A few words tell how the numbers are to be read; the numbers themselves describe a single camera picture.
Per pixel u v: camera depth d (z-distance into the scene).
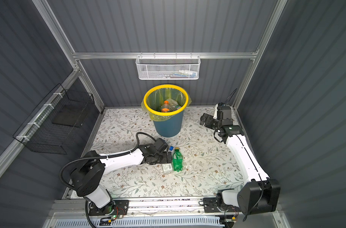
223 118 0.59
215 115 0.71
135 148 0.60
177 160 0.88
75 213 0.73
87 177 0.45
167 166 0.84
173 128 1.04
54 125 0.73
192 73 0.89
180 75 0.92
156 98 0.95
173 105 0.92
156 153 0.68
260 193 0.38
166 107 0.92
